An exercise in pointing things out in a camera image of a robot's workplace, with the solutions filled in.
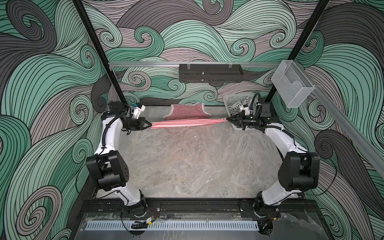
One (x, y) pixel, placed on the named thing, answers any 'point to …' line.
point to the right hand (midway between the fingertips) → (228, 118)
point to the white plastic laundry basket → (229, 100)
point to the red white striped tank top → (190, 115)
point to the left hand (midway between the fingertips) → (149, 123)
